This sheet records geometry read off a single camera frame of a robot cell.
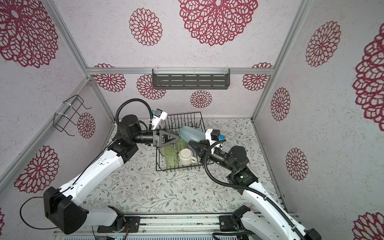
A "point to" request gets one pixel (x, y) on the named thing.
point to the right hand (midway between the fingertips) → (191, 140)
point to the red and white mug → (185, 157)
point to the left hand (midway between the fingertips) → (178, 140)
